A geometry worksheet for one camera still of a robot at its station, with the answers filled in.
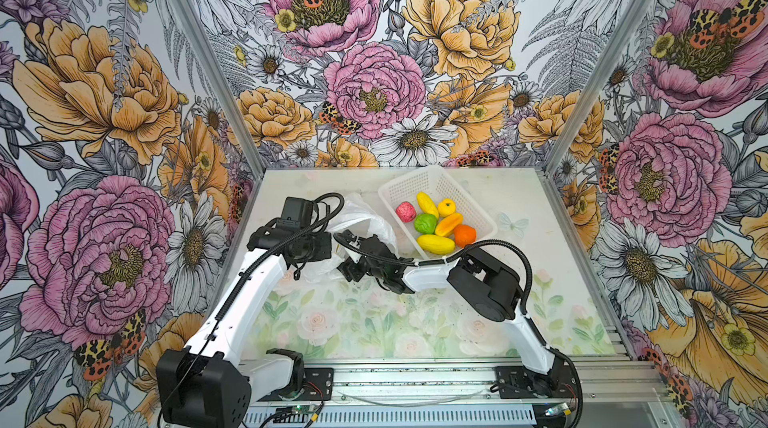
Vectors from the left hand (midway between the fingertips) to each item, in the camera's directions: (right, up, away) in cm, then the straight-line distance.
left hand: (323, 258), depth 80 cm
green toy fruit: (+29, +8, +18) cm, 34 cm away
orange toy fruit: (+41, +4, +16) cm, 44 cm away
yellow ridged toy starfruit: (+36, +7, +20) cm, 41 cm away
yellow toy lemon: (+32, +1, +16) cm, 35 cm away
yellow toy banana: (+30, +14, +26) cm, 42 cm away
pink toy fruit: (+23, +11, +22) cm, 34 cm away
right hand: (+4, -4, +14) cm, 15 cm away
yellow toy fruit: (+37, +13, +25) cm, 46 cm away
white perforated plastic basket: (+35, +21, +32) cm, 52 cm away
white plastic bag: (+7, +12, -1) cm, 13 cm away
